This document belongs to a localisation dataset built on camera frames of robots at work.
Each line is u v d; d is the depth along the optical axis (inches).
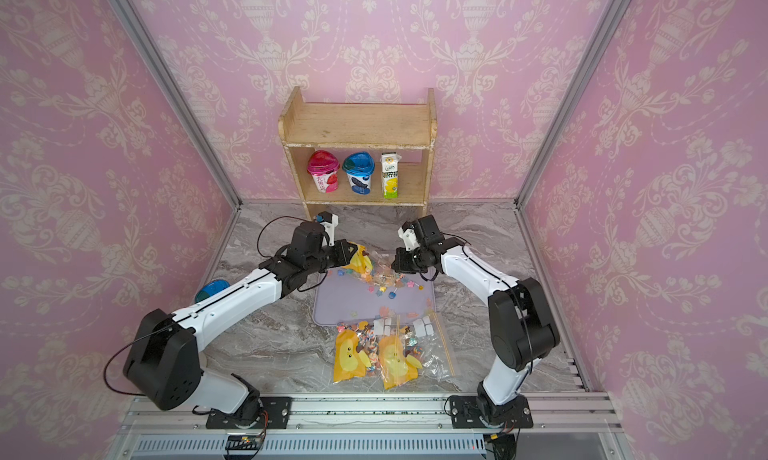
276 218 28.5
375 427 28.8
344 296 37.6
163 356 16.8
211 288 33.6
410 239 32.8
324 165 34.4
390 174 33.7
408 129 31.4
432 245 27.4
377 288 37.3
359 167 34.5
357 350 31.5
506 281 19.7
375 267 34.9
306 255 25.5
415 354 32.6
